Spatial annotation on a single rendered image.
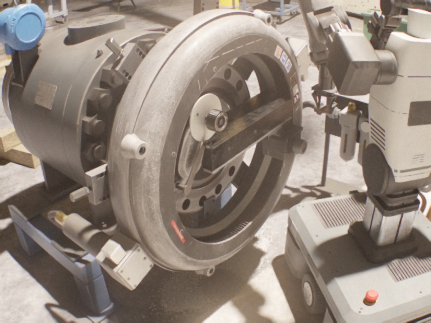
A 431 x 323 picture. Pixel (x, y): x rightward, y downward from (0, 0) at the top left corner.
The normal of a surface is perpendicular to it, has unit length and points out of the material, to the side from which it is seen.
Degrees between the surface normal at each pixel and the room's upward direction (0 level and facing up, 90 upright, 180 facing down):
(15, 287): 0
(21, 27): 90
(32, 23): 90
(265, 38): 90
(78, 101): 59
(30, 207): 0
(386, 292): 0
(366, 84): 120
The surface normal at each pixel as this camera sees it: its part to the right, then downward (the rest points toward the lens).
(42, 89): -0.55, -0.07
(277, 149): -0.61, 0.42
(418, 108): 0.19, 0.46
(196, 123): 0.79, 0.28
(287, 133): -0.04, -0.87
